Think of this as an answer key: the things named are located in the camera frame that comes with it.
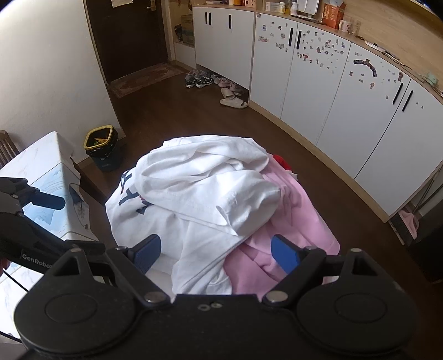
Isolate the white flat box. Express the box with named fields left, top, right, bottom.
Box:
left=298, top=0, right=321, bottom=16

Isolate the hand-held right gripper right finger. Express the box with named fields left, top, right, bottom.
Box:
left=261, top=235, right=390, bottom=309

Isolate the black trash bin yellow rim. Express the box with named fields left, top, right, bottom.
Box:
left=84, top=125, right=124, bottom=173

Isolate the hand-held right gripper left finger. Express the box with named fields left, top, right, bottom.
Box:
left=43, top=235, right=172, bottom=309

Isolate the pink plastic object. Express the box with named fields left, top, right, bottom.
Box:
left=398, top=209, right=420, bottom=240

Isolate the white cabinet with stickers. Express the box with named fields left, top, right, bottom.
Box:
left=249, top=12, right=443, bottom=223

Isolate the wooden chair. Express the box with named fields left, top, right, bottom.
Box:
left=0, top=130, right=20, bottom=167

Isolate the white t-shirt navy trim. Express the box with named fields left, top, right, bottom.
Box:
left=105, top=135, right=282, bottom=296

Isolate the dark brown door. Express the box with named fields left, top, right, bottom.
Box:
left=85, top=0, right=170, bottom=84

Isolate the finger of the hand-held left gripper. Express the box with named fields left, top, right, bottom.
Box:
left=0, top=177, right=66, bottom=215
left=0, top=212, right=106, bottom=258

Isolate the patterned doormat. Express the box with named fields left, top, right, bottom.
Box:
left=107, top=62, right=190, bottom=100

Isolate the red cloth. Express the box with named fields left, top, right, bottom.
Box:
left=272, top=154, right=293, bottom=171

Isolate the black cable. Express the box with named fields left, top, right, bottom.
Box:
left=0, top=270, right=29, bottom=292

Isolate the pink garment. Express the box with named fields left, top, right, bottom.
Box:
left=223, top=154, right=341, bottom=295

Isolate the plain white cabinet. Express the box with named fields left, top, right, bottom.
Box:
left=192, top=5, right=257, bottom=91

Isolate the orange box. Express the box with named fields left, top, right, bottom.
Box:
left=322, top=3, right=342, bottom=29

